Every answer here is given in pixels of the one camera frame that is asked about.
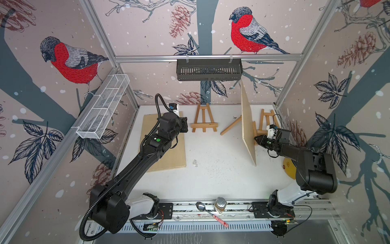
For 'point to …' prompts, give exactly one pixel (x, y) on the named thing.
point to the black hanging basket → (209, 69)
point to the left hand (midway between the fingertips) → (187, 115)
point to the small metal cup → (220, 204)
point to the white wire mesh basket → (93, 125)
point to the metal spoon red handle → (201, 207)
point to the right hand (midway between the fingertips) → (257, 136)
